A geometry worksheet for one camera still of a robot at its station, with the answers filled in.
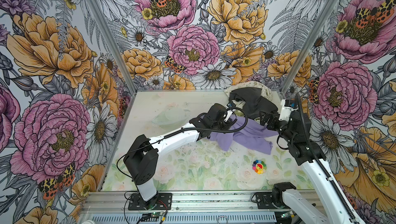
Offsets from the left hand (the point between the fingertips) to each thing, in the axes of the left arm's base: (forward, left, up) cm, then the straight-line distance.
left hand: (227, 122), depth 82 cm
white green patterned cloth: (+21, -12, -11) cm, 27 cm away
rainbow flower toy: (-18, -17, -16) cm, 29 cm away
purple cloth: (-2, -15, -15) cm, 21 cm away
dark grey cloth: (+18, -20, -6) cm, 28 cm away
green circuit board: (-37, +35, -18) cm, 54 cm away
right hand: (-3, -17, +8) cm, 19 cm away
